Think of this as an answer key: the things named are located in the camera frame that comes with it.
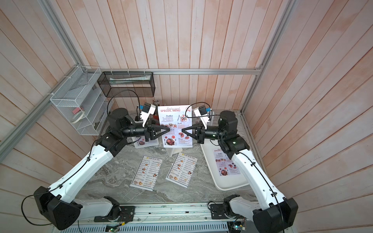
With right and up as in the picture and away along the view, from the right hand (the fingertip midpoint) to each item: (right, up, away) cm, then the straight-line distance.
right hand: (183, 131), depth 63 cm
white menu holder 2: (-7, -14, +28) cm, 32 cm away
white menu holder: (-22, -10, +36) cm, 43 cm away
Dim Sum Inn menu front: (-1, -25, +26) cm, 36 cm away
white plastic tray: (+23, -31, +21) cm, 44 cm away
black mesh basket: (-41, +33, +42) cm, 67 cm away
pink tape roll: (-61, +12, +19) cm, 65 cm away
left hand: (-6, 0, -1) cm, 7 cm away
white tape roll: (-61, +8, +19) cm, 64 cm away
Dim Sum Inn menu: (-22, -27, +25) cm, 43 cm away
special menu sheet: (+27, -24, +28) cm, 46 cm away
